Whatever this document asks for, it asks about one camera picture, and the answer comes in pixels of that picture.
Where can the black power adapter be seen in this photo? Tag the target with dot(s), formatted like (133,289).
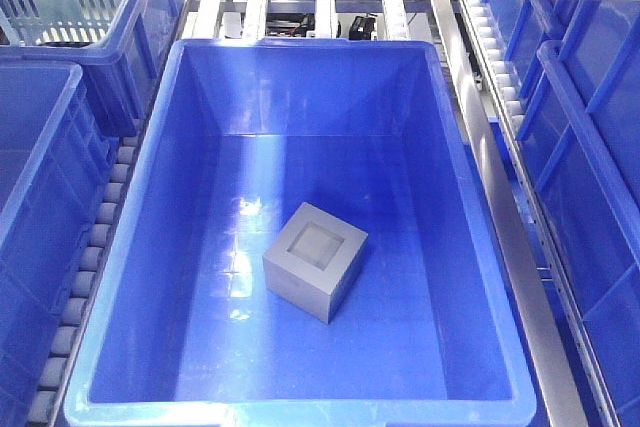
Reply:
(362,27)

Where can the grey block with square hole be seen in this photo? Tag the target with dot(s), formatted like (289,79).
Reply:
(300,292)

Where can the pale blue slotted basket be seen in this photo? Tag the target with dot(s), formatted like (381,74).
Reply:
(60,17)

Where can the blue plastic bin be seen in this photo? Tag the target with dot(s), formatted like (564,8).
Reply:
(35,197)
(130,72)
(400,247)

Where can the row of blue bins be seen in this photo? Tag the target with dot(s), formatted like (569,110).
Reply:
(600,197)

